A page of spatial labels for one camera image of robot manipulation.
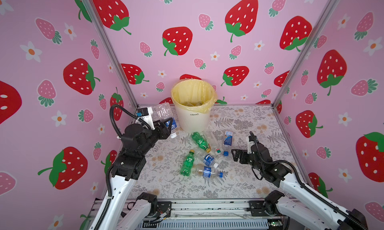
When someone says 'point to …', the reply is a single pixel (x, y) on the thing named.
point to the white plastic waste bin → (192, 121)
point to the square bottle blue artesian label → (228, 141)
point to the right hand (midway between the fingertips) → (237, 150)
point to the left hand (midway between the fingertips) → (168, 118)
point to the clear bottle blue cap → (205, 171)
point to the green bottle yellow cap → (186, 168)
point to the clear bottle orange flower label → (217, 144)
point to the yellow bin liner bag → (194, 95)
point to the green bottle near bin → (200, 141)
